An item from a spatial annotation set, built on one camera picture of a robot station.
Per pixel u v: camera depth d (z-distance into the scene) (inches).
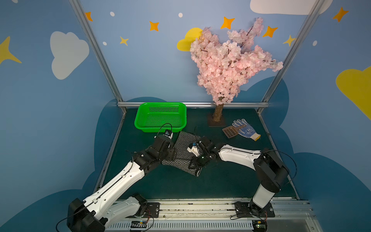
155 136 22.6
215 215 29.2
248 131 42.4
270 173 18.3
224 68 27.9
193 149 32.3
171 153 27.1
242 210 29.3
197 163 30.0
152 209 29.6
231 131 42.7
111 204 17.0
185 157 36.5
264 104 45.9
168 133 26.6
